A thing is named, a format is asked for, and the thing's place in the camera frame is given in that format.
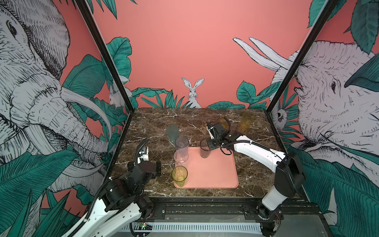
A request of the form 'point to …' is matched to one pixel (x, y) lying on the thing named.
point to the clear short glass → (181, 156)
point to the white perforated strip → (192, 227)
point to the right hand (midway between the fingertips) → (208, 140)
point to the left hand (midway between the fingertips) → (150, 159)
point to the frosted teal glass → (172, 132)
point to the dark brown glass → (205, 148)
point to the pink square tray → (218, 171)
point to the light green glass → (179, 175)
